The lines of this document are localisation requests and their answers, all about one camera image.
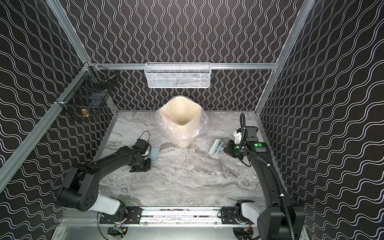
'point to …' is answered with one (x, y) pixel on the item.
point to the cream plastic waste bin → (181, 117)
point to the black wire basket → (87, 97)
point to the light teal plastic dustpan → (154, 153)
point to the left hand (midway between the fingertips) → (151, 169)
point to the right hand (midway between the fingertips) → (226, 149)
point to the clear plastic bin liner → (204, 122)
